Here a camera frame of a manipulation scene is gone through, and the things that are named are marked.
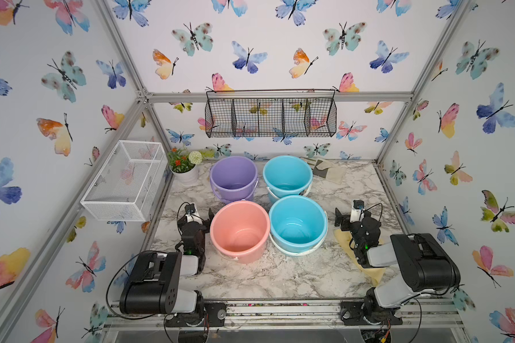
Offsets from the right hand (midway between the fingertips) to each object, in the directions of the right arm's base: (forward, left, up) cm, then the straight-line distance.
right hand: (351, 206), depth 91 cm
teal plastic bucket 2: (+9, +28, +8) cm, 30 cm away
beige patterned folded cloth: (+30, +6, -10) cm, 32 cm away
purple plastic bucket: (+7, +50, +7) cm, 51 cm away
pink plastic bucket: (-10, +47, -8) cm, 49 cm away
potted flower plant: (+16, +76, +4) cm, 77 cm away
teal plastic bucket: (-6, +22, -7) cm, 24 cm away
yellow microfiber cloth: (-10, +2, -8) cm, 13 cm away
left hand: (-5, +63, +1) cm, 63 cm away
